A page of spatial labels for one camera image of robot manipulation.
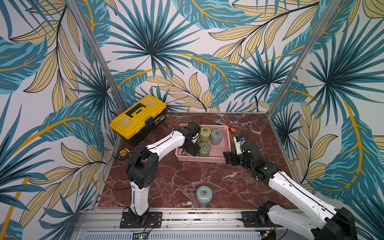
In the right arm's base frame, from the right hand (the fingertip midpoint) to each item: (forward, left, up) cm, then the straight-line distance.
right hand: (232, 150), depth 81 cm
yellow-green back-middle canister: (+17, +13, -7) cm, 23 cm away
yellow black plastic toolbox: (+17, +56, +2) cm, 59 cm away
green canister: (+5, +14, -7) cm, 16 cm away
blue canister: (+15, +6, -8) cm, 18 cm away
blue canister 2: (-20, +16, -7) cm, 27 cm away
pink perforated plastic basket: (+7, +6, -12) cm, 15 cm away
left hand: (+5, +23, -8) cm, 25 cm away
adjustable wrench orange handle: (+26, -7, -14) cm, 31 cm away
